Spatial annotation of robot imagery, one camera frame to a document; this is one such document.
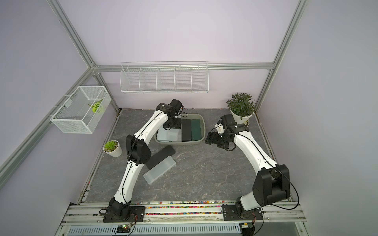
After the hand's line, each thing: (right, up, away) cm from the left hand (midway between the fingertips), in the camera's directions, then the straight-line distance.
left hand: (176, 126), depth 96 cm
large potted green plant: (+43, +13, -2) cm, 45 cm away
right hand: (+22, -8, -13) cm, 26 cm away
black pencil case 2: (-10, -18, -2) cm, 21 cm away
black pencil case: (+6, -3, +9) cm, 12 cm away
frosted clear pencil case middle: (-9, -26, -9) cm, 29 cm away
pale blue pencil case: (-9, -6, +1) cm, 10 cm away
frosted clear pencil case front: (-1, -5, 0) cm, 6 cm away
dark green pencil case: (+13, -3, +9) cm, 16 cm away
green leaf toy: (-43, +12, -15) cm, 47 cm away
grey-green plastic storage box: (+7, +6, -16) cm, 19 cm away
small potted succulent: (-38, -13, -7) cm, 41 cm away
